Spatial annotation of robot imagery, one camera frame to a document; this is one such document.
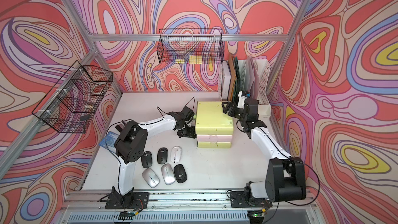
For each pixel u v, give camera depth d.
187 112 0.79
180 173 0.80
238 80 0.86
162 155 0.86
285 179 0.42
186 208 0.73
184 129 0.81
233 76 0.84
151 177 0.79
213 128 0.74
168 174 0.80
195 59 0.91
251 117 0.65
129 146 0.53
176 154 0.86
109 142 0.92
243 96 0.76
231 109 0.75
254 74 0.88
